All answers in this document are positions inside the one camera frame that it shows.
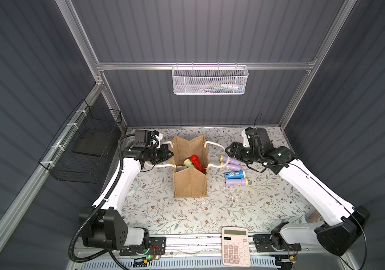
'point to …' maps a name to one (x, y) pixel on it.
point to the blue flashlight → (234, 174)
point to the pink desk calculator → (235, 246)
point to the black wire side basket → (80, 151)
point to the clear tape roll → (133, 189)
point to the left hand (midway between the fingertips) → (174, 154)
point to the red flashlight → (196, 162)
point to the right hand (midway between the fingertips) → (231, 151)
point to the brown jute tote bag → (189, 181)
